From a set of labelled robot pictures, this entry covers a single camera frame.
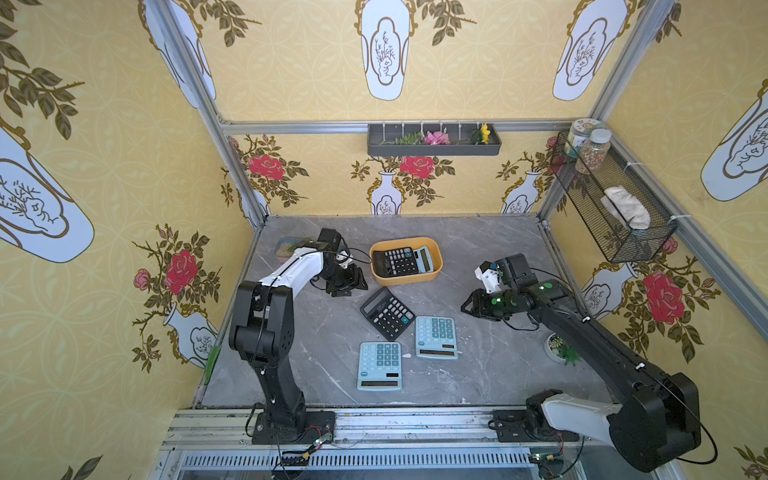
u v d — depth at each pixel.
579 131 0.85
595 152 0.80
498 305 0.68
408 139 0.88
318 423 0.74
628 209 0.70
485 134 0.88
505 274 0.66
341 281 0.81
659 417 0.39
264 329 0.49
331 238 0.79
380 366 0.82
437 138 0.88
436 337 0.88
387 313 0.92
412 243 1.09
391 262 1.03
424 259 1.03
